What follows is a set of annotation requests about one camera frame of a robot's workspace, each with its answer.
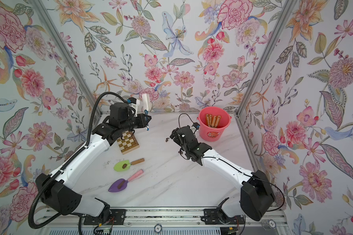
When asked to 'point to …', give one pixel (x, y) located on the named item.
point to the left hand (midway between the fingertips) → (152, 116)
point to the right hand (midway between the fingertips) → (175, 133)
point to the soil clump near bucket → (166, 139)
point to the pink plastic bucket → (211, 133)
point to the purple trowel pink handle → (121, 184)
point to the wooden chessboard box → (127, 142)
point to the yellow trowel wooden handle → (207, 120)
